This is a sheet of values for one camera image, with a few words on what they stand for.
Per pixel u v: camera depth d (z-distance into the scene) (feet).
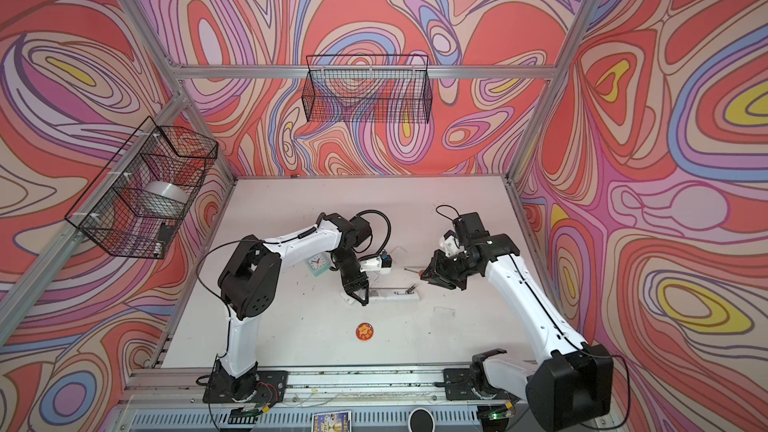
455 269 2.13
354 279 2.52
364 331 2.70
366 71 2.85
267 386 2.40
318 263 2.09
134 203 2.42
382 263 2.61
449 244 2.43
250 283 1.69
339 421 2.22
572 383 1.26
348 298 2.82
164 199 2.30
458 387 2.40
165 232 2.41
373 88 3.15
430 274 2.42
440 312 2.80
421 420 2.15
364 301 2.65
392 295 2.77
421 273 2.56
